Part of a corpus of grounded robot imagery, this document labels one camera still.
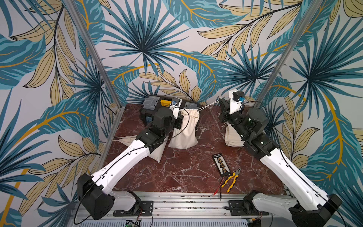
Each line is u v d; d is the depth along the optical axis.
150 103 0.97
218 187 0.80
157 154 0.86
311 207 0.38
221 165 0.88
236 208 0.73
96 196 0.37
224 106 0.56
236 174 0.84
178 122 0.63
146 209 0.73
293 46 0.82
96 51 0.86
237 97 0.50
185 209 0.75
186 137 0.75
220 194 0.78
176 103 0.59
